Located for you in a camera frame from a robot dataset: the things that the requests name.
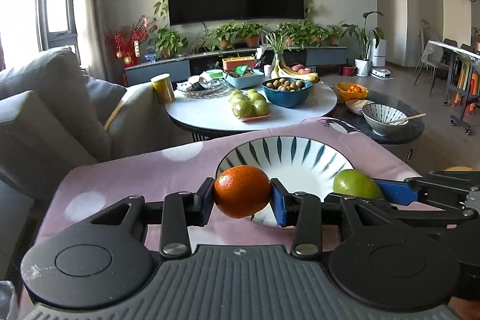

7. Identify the green apple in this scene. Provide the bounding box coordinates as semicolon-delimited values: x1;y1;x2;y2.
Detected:
333;169;383;199

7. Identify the dark orange tangerine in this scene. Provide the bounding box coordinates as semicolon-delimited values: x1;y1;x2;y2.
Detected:
214;166;271;218

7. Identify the striped white ceramic bowl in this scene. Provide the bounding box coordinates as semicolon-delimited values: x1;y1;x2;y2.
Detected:
214;135;356;230

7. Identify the small striped bowl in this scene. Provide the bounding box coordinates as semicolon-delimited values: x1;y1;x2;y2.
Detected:
362;103;408;136

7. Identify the white round coffee table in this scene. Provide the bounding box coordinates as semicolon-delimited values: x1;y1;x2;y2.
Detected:
166;82;337;140

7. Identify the pink dotted tablecloth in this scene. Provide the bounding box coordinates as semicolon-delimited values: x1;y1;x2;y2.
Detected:
36;118;420;249

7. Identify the yellow bowl of tangerines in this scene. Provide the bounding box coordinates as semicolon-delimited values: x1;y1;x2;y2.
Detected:
335;83;368;102

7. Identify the blue bowl of nuts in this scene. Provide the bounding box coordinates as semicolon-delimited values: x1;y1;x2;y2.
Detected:
261;77;313;108

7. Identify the pile of green apples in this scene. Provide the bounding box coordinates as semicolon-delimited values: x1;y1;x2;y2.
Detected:
229;89;270;120

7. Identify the gold tin can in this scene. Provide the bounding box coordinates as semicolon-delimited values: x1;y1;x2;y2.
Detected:
151;73;175;104

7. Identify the dark tv cabinet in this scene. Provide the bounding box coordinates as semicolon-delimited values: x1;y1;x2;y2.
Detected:
125;46;347;86

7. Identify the banana bunch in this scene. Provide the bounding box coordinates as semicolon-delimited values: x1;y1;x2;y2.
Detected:
270;54;320;84

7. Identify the light blue snack tray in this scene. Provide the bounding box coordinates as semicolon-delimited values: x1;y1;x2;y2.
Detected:
224;69;264;89

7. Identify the tall plant white pot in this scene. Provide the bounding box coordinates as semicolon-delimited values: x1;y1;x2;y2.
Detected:
341;10;384;77

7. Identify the grey sofa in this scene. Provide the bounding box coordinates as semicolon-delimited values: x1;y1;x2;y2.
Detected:
1;47;188;201

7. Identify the red flower decoration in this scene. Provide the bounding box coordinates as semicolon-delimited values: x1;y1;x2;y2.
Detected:
106;15;157;69

